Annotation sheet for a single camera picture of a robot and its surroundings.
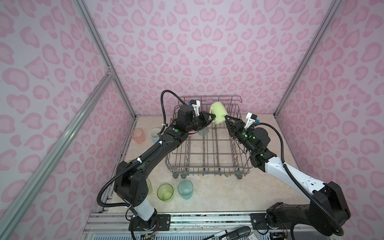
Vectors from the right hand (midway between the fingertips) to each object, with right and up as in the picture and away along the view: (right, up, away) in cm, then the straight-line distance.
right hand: (225, 117), depth 70 cm
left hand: (-3, +2, +3) cm, 5 cm away
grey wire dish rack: (-1, -19, +25) cm, 31 cm away
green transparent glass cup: (-31, -40, +12) cm, 52 cm away
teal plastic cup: (-20, -39, +13) cm, 46 cm away
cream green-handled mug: (-2, +5, +6) cm, 8 cm away
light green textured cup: (-39, -39, +13) cm, 57 cm away
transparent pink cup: (-55, -11, +36) cm, 66 cm away
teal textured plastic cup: (-8, -8, +34) cm, 35 cm away
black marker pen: (+3, -53, -4) cm, 53 cm away
